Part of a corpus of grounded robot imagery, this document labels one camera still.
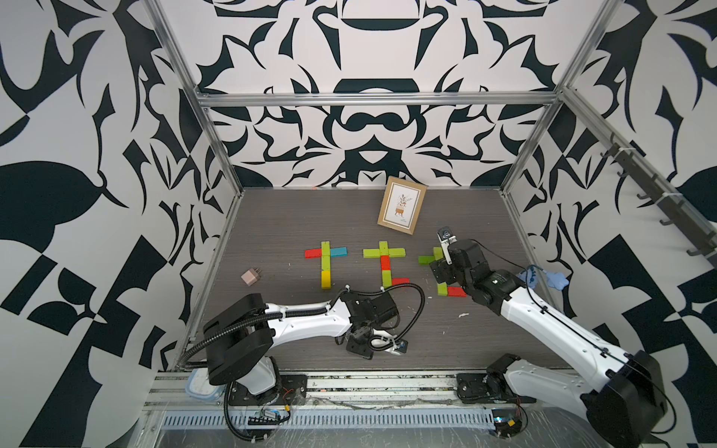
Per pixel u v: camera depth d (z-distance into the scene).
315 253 0.99
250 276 0.94
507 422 0.71
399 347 0.69
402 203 1.04
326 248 1.02
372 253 0.99
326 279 0.94
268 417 0.73
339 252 1.00
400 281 0.94
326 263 0.96
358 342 0.69
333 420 0.78
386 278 0.94
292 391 0.73
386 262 1.00
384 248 1.01
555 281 0.73
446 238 0.70
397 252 1.02
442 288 0.91
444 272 0.73
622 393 0.38
